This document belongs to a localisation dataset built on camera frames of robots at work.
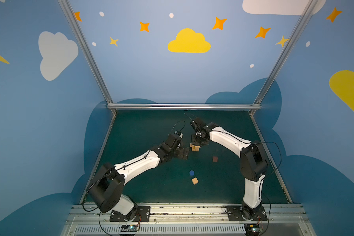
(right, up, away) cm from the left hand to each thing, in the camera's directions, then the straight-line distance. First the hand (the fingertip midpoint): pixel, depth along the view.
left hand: (184, 149), depth 85 cm
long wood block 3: (+9, -2, +13) cm, 16 cm away
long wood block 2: (+7, -1, +11) cm, 13 cm away
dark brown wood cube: (+20, -7, +8) cm, 23 cm away
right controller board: (+33, -37, -14) cm, 52 cm away
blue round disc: (+5, -15, +3) cm, 16 cm away
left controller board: (-27, -36, -15) cm, 48 cm away
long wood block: (+7, +3, -3) cm, 8 cm away
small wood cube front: (+6, -18, -1) cm, 19 cm away
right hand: (+8, +5, +8) cm, 12 cm away
